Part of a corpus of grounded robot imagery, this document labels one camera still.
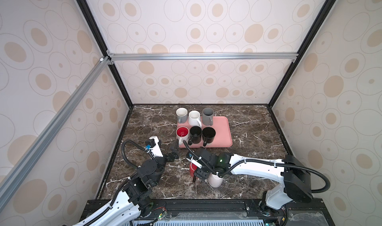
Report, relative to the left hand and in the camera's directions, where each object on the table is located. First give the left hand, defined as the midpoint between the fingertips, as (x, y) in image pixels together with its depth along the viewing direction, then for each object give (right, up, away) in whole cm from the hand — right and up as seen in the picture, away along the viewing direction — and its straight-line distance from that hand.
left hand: (174, 139), depth 69 cm
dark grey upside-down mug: (+18, +12, +31) cm, 38 cm away
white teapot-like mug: (+10, +10, +34) cm, 37 cm away
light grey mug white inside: (0, +14, +36) cm, 39 cm away
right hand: (+12, -16, +11) cm, 23 cm away
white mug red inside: (+2, -1, +30) cm, 30 cm away
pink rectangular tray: (+30, +4, +37) cm, 48 cm away
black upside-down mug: (+10, -1, +27) cm, 29 cm away
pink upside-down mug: (+20, -22, +7) cm, 31 cm away
